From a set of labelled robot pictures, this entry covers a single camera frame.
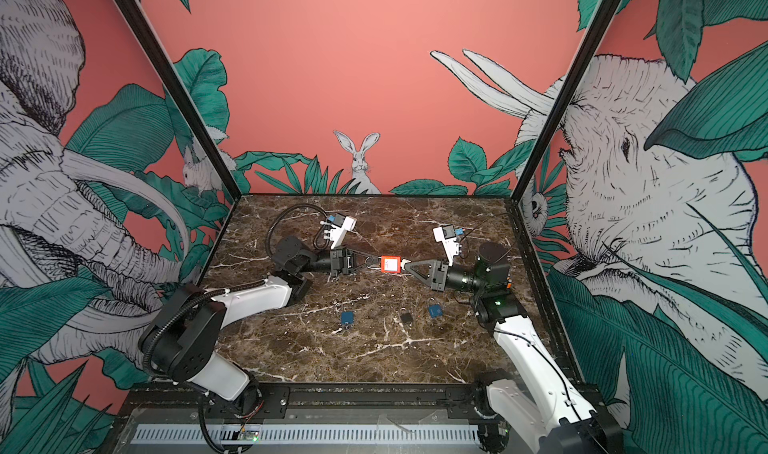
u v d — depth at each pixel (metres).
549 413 0.41
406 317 0.89
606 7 0.73
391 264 0.67
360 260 0.69
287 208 1.18
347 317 0.89
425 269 0.64
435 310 0.90
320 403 0.75
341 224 0.68
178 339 0.45
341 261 0.67
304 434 0.70
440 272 0.61
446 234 0.64
